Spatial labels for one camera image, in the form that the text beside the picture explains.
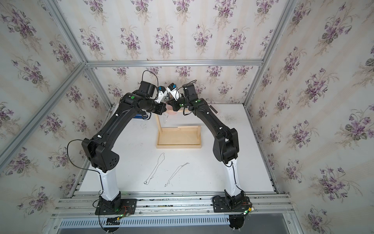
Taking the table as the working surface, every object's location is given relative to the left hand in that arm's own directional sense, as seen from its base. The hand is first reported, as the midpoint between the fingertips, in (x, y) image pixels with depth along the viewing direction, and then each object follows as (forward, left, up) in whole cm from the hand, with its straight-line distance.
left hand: (168, 109), depth 82 cm
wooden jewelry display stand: (-2, -11, -27) cm, 29 cm away
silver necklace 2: (-27, -4, -26) cm, 38 cm away
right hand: (+7, -1, -1) cm, 7 cm away
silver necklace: (-18, +5, -27) cm, 33 cm away
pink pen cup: (0, -1, 0) cm, 1 cm away
